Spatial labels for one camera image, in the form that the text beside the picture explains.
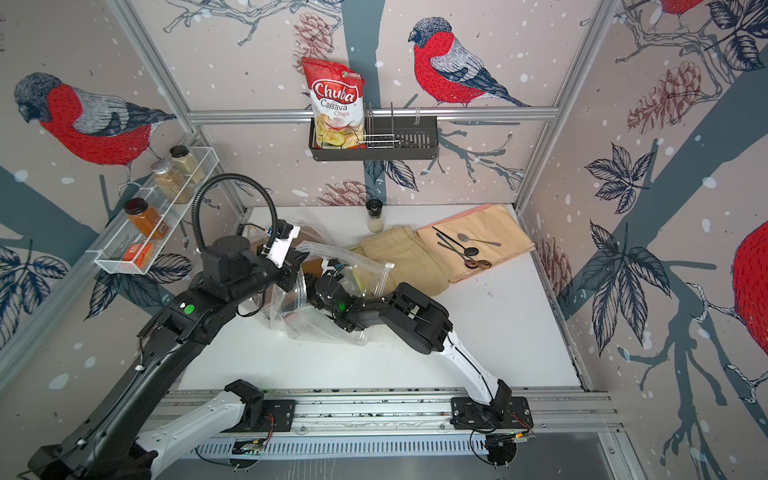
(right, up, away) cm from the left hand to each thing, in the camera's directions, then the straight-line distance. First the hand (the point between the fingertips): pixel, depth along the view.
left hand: (310, 244), depth 67 cm
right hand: (-13, -12, +22) cm, 28 cm away
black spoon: (+47, -4, +40) cm, 62 cm away
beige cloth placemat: (+50, -1, +44) cm, 66 cm away
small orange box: (-37, -2, -2) cm, 37 cm away
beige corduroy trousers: (+26, -7, +28) cm, 39 cm away
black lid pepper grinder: (+12, +7, +44) cm, 46 cm away
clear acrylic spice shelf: (-44, +3, +2) cm, 45 cm away
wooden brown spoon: (+50, -8, +34) cm, 61 cm away
